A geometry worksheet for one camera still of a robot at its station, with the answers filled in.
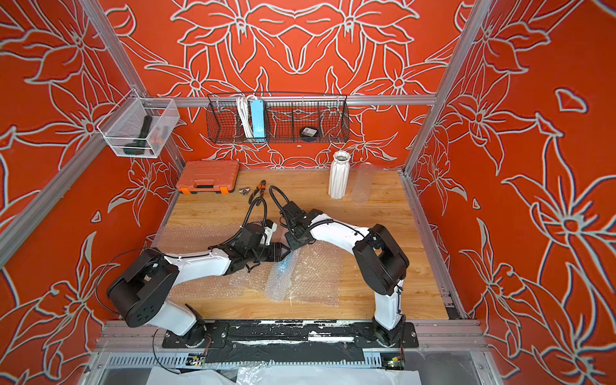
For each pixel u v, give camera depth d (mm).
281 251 801
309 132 953
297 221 691
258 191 1105
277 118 1003
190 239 949
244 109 878
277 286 772
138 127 899
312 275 854
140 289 443
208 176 1109
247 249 696
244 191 1100
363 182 1007
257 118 895
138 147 788
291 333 745
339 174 964
